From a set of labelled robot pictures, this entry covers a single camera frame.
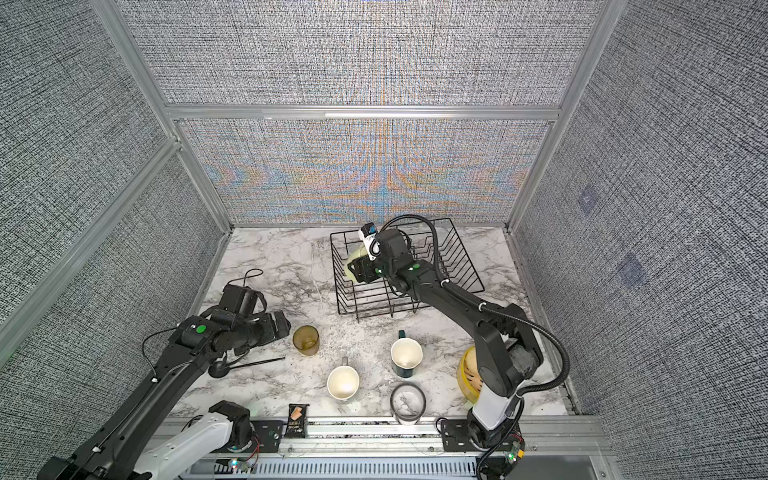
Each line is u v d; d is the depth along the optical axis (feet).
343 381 2.62
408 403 2.57
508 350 1.56
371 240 2.45
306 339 2.89
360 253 2.61
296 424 2.44
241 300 1.92
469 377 2.66
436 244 2.13
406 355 2.76
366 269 2.45
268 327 2.23
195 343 1.63
